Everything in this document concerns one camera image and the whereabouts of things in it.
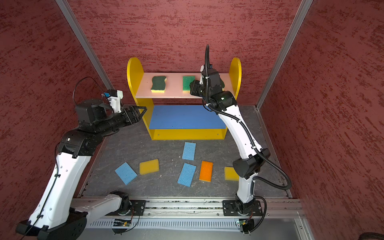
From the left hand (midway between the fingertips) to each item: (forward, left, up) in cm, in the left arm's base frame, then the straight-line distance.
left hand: (142, 114), depth 62 cm
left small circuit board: (-35, +14, -42) cm, 57 cm away
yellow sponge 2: (-13, -44, -37) cm, 58 cm away
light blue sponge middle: (-12, -18, -39) cm, 45 cm away
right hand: (+17, -21, +1) cm, 27 cm away
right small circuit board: (-35, -47, -40) cm, 71 cm away
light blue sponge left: (-12, +17, -39) cm, 45 cm away
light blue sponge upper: (+3, -19, -39) cm, 44 cm away
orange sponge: (-10, -30, -39) cm, 50 cm away
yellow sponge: (-8, +5, -39) cm, 40 cm away
